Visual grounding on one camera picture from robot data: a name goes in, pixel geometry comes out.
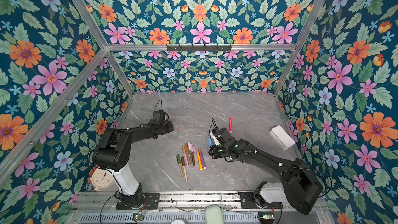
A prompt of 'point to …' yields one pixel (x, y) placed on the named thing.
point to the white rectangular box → (279, 134)
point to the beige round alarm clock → (102, 178)
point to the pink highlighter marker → (230, 125)
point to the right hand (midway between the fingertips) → (209, 152)
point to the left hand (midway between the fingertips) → (174, 122)
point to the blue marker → (211, 143)
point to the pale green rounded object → (214, 214)
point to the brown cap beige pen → (183, 165)
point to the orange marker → (199, 160)
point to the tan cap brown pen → (186, 149)
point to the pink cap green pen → (190, 153)
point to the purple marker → (203, 162)
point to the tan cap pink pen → (184, 154)
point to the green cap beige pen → (178, 156)
